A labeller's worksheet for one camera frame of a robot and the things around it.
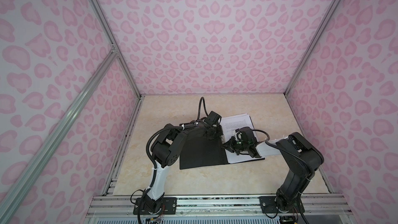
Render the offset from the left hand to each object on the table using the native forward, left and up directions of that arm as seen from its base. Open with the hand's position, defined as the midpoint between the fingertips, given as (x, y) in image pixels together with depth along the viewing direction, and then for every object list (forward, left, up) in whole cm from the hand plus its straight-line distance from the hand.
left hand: (223, 133), depth 96 cm
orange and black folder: (-13, +14, +4) cm, 20 cm away
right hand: (-8, 0, 0) cm, 8 cm away
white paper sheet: (+9, -7, -1) cm, 12 cm away
